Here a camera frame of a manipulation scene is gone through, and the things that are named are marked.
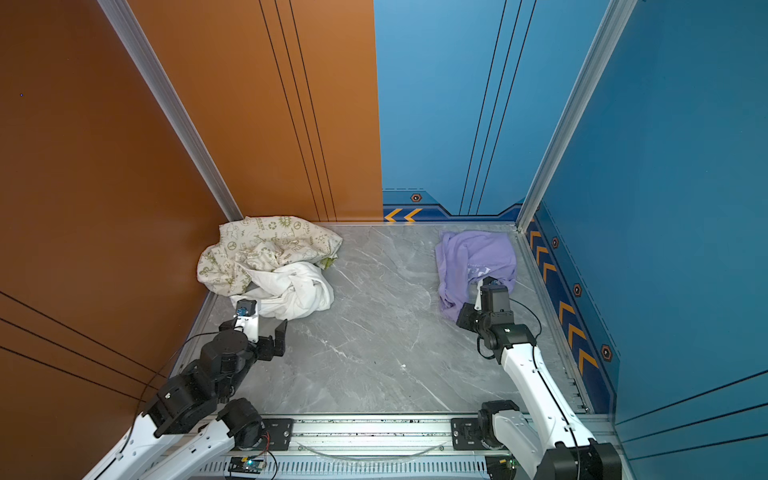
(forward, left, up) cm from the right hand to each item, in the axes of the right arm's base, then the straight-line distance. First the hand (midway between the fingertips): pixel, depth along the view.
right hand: (460, 311), depth 83 cm
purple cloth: (+25, -6, -5) cm, 26 cm away
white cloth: (+9, +50, -2) cm, 51 cm away
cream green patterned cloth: (+32, +69, -4) cm, 76 cm away
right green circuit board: (-35, -7, -13) cm, 37 cm away
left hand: (-7, +49, +10) cm, 51 cm away
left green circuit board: (-34, +54, -11) cm, 65 cm away
